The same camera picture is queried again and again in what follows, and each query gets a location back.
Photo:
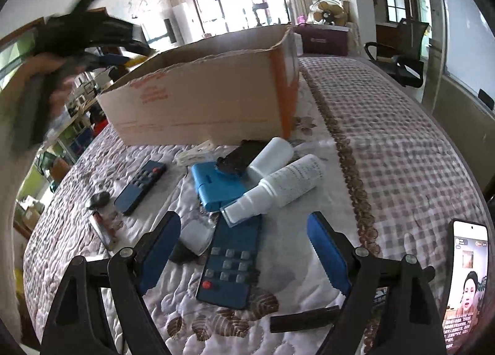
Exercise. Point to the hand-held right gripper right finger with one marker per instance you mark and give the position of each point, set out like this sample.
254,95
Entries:
328,254

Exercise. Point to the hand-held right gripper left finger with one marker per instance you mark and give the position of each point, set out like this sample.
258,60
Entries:
158,254

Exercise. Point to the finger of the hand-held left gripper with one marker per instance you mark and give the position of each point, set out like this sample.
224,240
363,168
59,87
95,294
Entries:
114,60

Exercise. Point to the large dark blue remote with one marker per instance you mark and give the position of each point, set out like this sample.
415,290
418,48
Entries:
228,273

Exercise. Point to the white printed spray bottle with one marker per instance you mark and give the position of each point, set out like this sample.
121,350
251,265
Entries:
294,181

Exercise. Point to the brown cardboard box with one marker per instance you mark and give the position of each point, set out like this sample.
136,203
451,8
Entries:
201,99

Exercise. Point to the person's left hand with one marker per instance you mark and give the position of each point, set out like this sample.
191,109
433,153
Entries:
62,88

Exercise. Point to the small dark blue remote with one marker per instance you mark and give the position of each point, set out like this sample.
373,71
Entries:
139,188

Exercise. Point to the short black bar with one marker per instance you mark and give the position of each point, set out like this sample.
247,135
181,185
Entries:
305,319

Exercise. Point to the white standing air conditioner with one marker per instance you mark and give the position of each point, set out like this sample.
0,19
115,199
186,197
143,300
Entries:
185,26

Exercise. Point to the small dark grey pebble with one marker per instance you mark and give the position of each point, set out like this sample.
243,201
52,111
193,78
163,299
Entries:
99,200

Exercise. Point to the blue plastic case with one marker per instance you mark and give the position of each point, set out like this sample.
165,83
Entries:
216,192

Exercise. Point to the plain white bottle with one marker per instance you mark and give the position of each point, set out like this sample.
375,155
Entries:
272,155

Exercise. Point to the black and blue tool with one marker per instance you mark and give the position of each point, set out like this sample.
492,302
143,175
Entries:
239,157

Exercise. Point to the smartphone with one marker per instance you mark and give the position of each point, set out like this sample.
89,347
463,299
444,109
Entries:
468,262

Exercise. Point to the pink plastic bag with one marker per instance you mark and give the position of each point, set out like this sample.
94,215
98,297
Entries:
303,20

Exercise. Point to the black office chair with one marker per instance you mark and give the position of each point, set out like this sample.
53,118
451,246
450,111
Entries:
410,68

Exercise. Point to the maroon storage box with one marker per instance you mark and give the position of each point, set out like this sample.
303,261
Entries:
325,41

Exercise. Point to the standing fan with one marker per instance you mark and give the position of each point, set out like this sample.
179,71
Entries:
328,12

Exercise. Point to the small black box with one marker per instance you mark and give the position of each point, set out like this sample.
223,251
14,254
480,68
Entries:
486,97

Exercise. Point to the whiteboard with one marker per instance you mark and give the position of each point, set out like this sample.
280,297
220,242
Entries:
468,30

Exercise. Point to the wall television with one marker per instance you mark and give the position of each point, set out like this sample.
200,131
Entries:
167,30

